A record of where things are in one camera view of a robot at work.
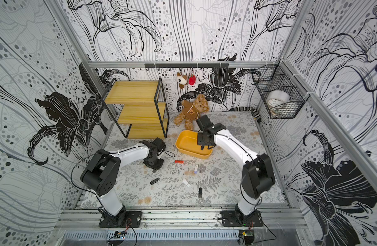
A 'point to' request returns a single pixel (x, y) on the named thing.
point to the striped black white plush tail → (253, 110)
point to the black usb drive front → (200, 192)
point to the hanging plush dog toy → (182, 80)
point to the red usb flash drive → (177, 161)
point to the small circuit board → (121, 235)
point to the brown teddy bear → (191, 110)
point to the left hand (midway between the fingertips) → (156, 168)
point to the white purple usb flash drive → (196, 168)
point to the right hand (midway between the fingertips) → (205, 139)
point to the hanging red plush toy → (192, 80)
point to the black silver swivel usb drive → (154, 181)
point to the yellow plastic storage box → (186, 143)
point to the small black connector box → (249, 236)
